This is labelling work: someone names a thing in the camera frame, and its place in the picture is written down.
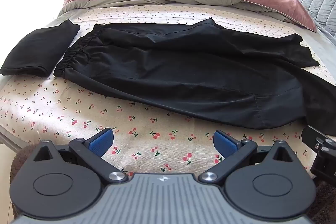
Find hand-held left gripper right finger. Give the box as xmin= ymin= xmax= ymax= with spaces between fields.
xmin=198 ymin=130 xmax=296 ymax=184

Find cherry print bed cloth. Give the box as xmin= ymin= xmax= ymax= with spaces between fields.
xmin=0 ymin=2 xmax=336 ymax=182

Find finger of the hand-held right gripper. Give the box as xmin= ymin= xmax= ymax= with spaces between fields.
xmin=301 ymin=125 xmax=327 ymax=147

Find black pants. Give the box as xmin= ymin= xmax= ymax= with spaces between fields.
xmin=53 ymin=18 xmax=336 ymax=136

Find folded black garment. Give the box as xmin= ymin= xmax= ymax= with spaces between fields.
xmin=0 ymin=20 xmax=81 ymax=76

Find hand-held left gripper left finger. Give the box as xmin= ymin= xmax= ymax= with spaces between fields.
xmin=33 ymin=128 xmax=130 ymax=184

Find brown plush cloth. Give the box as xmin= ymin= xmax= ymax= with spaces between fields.
xmin=9 ymin=144 xmax=336 ymax=224

